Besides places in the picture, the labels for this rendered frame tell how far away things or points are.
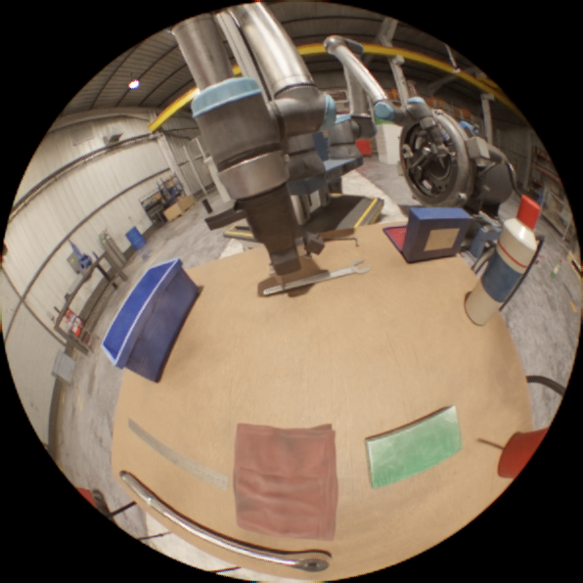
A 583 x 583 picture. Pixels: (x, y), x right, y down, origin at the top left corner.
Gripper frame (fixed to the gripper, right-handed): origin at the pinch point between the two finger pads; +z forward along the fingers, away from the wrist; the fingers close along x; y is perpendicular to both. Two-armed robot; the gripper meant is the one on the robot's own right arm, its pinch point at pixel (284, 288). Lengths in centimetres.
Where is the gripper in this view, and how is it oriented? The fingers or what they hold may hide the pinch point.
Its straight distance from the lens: 35.7
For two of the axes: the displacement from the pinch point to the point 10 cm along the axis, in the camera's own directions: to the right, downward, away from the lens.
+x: -1.2, -7.1, 6.9
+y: 9.6, -2.7, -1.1
